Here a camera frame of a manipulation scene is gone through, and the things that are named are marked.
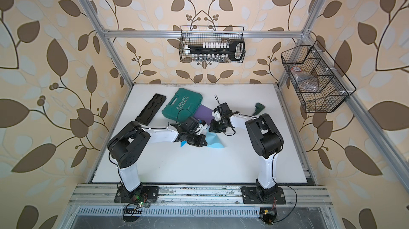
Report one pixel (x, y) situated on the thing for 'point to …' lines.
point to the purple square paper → (204, 113)
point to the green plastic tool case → (182, 105)
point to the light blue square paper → (213, 140)
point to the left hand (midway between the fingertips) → (205, 142)
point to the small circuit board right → (268, 214)
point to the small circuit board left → (132, 211)
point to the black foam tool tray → (149, 112)
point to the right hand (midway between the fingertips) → (210, 130)
